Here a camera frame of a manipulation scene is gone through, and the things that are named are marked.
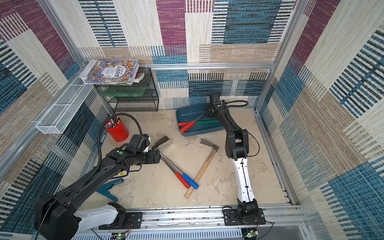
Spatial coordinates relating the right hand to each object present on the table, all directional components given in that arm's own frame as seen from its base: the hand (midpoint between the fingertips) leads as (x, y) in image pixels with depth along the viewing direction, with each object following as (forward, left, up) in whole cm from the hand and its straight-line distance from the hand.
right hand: (208, 110), depth 108 cm
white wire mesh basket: (-28, +73, +25) cm, 83 cm away
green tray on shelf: (+3, +55, +16) cm, 57 cm away
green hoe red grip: (-12, +17, 0) cm, 21 cm away
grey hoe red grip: (-12, +11, +1) cm, 17 cm away
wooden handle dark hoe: (-26, -3, -7) cm, 28 cm away
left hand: (-37, +31, +3) cm, 49 cm away
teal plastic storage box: (+6, +13, -9) cm, 17 cm away
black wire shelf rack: (+13, +45, -3) cm, 47 cm away
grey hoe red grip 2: (-47, +17, -6) cm, 50 cm away
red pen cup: (-19, +58, +4) cm, 61 cm away
